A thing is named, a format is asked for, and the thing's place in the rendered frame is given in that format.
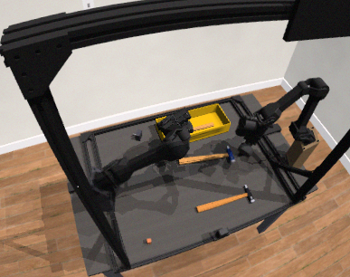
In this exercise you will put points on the yellow bin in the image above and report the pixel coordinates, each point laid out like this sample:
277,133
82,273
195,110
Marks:
208,114

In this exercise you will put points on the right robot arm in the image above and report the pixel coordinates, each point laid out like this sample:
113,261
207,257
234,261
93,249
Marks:
272,112

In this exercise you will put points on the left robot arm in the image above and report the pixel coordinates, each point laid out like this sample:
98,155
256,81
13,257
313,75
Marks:
174,146

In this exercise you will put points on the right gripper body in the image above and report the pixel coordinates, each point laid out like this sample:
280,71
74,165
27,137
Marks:
252,139

